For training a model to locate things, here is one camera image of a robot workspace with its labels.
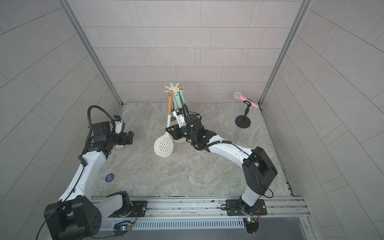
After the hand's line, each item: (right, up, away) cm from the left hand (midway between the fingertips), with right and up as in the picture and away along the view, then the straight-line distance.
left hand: (127, 130), depth 83 cm
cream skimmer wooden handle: (+22, -8, -7) cm, 24 cm away
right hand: (+24, 0, -6) cm, 25 cm away
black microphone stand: (+72, +4, +22) cm, 75 cm away
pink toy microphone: (+64, +21, +10) cm, 68 cm away
